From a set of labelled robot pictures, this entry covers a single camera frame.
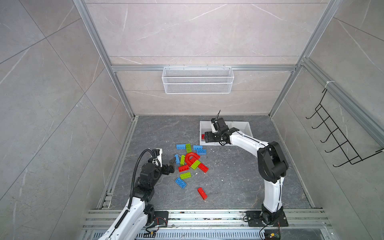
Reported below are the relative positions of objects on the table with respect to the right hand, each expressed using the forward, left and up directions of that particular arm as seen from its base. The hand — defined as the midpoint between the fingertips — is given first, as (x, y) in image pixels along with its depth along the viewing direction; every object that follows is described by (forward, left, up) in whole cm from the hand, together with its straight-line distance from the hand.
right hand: (209, 135), depth 97 cm
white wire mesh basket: (+32, +6, +22) cm, 39 cm away
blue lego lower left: (-28, +18, -7) cm, 35 cm away
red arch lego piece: (-12, +13, -7) cm, 19 cm away
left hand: (-17, +25, +6) cm, 31 cm away
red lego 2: (-20, +5, -7) cm, 21 cm away
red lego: (-19, +17, -7) cm, 27 cm away
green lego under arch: (-17, +9, -7) cm, 21 cm away
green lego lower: (-24, +16, -7) cm, 29 cm away
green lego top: (-5, +14, -6) cm, 16 cm away
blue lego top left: (-5, +19, -5) cm, 21 cm away
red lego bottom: (-35, +6, -6) cm, 36 cm away
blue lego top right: (-8, +5, -6) cm, 12 cm away
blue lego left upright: (-14, +21, -6) cm, 26 cm away
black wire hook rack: (-29, -54, +26) cm, 66 cm away
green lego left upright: (-16, +18, -6) cm, 25 cm away
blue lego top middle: (-6, +8, -6) cm, 11 cm away
